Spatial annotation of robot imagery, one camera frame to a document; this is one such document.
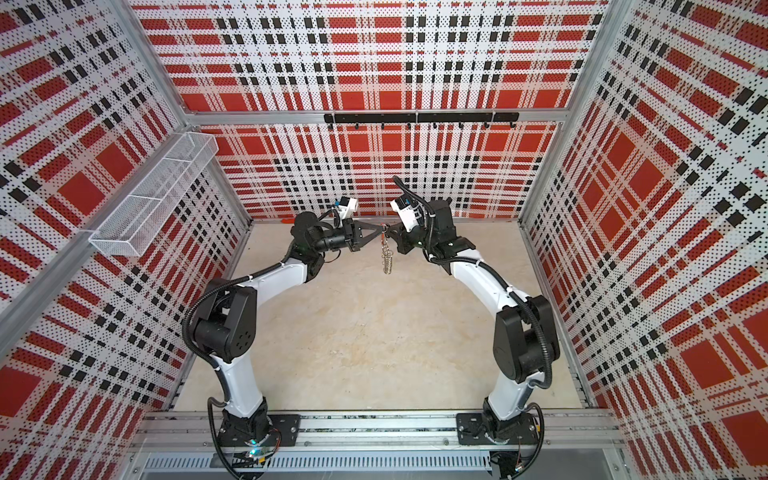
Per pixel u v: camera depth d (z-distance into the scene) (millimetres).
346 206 797
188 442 735
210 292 506
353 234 752
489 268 551
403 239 739
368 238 785
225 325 508
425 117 896
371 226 801
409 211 730
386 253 795
